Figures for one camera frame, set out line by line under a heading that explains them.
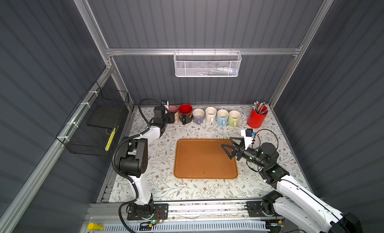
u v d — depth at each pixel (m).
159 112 0.76
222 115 1.06
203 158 0.93
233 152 0.64
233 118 1.02
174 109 1.05
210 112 1.07
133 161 0.51
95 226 0.64
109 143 0.66
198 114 1.09
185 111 1.05
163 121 0.77
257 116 1.05
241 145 0.65
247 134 0.64
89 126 0.72
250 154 0.65
